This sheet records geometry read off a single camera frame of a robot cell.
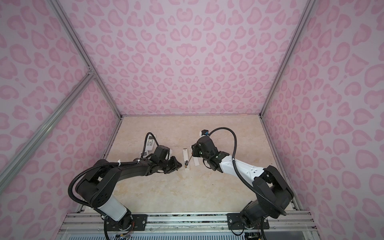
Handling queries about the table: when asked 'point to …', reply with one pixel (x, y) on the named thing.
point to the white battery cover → (196, 161)
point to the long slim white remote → (186, 166)
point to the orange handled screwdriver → (192, 154)
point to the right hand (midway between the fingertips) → (193, 145)
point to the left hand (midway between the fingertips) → (183, 163)
